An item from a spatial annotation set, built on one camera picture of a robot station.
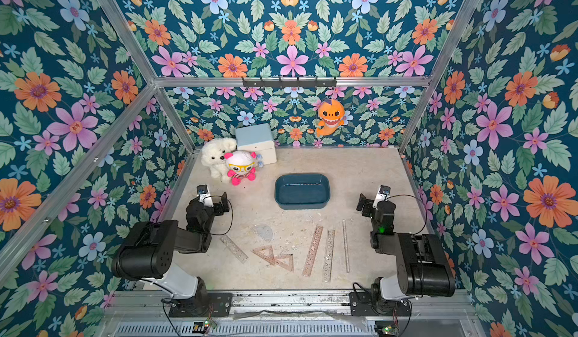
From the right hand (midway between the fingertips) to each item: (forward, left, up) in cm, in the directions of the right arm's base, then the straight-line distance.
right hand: (374, 194), depth 92 cm
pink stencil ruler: (-21, +25, -9) cm, 34 cm away
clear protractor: (-14, +45, -8) cm, 48 cm away
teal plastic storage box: (+6, +31, -7) cm, 32 cm away
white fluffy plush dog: (+11, +68, +11) cm, 70 cm away
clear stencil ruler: (-16, +18, -9) cm, 26 cm away
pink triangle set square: (-22, +43, -8) cm, 50 cm away
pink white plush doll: (+8, +56, +8) cm, 57 cm away
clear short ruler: (-23, +53, -8) cm, 59 cm away
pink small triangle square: (-25, +36, -9) cm, 44 cm away
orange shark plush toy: (+30, +18, +19) cm, 40 cm away
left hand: (-1, +67, +1) cm, 67 cm away
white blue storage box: (+25, +52, +8) cm, 59 cm away
